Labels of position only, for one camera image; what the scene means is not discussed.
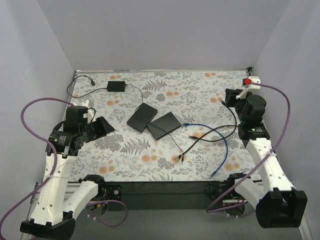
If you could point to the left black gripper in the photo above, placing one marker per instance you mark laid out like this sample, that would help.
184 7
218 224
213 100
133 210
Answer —
100 127

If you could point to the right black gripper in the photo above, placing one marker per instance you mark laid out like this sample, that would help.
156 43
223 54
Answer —
235 97

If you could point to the black network switch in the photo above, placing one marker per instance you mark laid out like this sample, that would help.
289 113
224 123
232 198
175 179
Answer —
163 126
142 117

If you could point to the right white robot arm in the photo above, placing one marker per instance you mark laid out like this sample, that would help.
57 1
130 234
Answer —
277 204

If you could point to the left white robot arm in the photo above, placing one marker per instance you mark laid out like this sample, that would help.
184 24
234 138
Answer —
54 217

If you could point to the black power adapter brick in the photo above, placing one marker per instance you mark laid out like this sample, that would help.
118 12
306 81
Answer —
116 86

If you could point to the floral patterned table mat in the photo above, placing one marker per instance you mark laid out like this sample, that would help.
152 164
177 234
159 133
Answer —
205 147

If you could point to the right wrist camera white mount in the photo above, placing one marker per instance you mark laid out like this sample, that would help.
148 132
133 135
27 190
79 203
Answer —
251 85

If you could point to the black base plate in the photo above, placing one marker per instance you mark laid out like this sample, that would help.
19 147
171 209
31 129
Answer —
163 195

